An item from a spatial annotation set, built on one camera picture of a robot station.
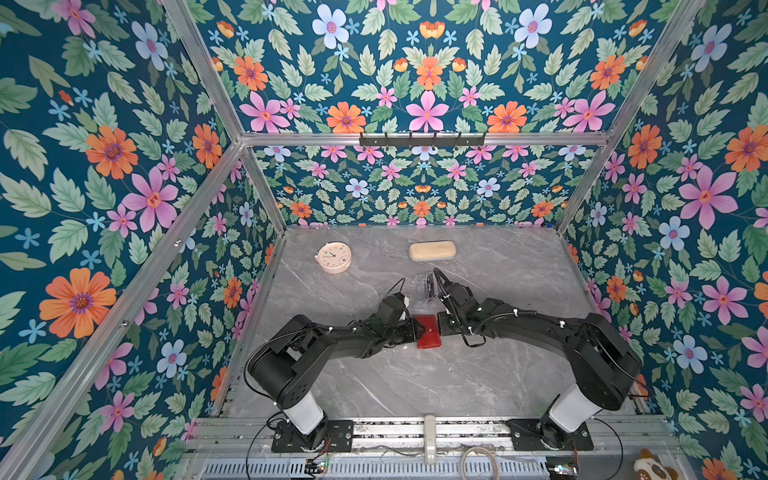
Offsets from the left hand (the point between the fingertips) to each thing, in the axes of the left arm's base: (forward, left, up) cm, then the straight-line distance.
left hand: (429, 326), depth 87 cm
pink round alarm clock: (+31, +31, -3) cm, 44 cm away
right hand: (+2, -4, -1) cm, 4 cm away
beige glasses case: (+30, -5, -2) cm, 31 cm away
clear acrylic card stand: (+13, +1, -6) cm, 15 cm away
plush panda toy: (-37, -47, -2) cm, 60 cm away
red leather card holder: (-1, -1, -4) cm, 5 cm away
